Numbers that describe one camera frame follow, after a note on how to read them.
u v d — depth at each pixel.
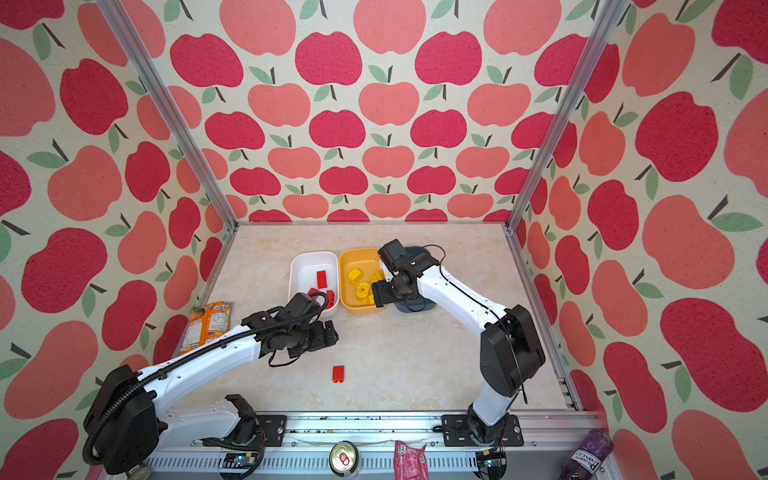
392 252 0.68
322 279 1.04
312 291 1.00
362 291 0.98
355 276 1.02
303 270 1.05
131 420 0.40
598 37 0.73
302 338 0.70
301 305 0.64
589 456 0.67
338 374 0.82
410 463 0.69
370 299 0.96
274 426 0.75
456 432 0.73
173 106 0.88
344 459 0.62
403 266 0.63
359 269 1.04
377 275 1.02
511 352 0.47
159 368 0.44
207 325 0.90
